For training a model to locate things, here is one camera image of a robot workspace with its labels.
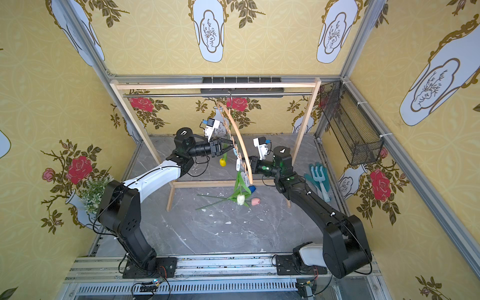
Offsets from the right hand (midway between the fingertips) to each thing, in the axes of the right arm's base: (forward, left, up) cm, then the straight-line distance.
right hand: (237, 164), depth 74 cm
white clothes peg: (-3, -1, +5) cm, 6 cm away
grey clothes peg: (-10, -4, +6) cm, 13 cm away
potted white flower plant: (-15, +58, -7) cm, 60 cm away
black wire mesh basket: (+15, -53, -1) cm, 55 cm away
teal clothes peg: (+4, +1, +3) cm, 5 cm away
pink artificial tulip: (-4, -8, -24) cm, 26 cm away
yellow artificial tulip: (+11, +8, -13) cm, 19 cm away
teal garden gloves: (+13, -42, -26) cm, 51 cm away
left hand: (+5, 0, +5) cm, 7 cm away
